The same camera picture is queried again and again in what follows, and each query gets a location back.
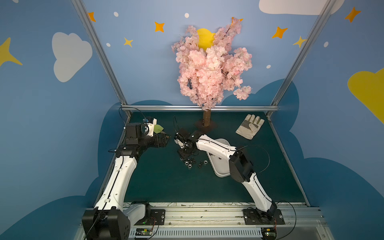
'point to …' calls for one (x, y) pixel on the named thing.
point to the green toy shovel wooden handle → (158, 128)
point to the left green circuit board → (143, 232)
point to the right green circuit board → (269, 232)
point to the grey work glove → (249, 126)
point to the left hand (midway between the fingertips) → (162, 133)
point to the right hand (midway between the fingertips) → (185, 152)
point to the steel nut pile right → (205, 162)
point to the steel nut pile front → (189, 164)
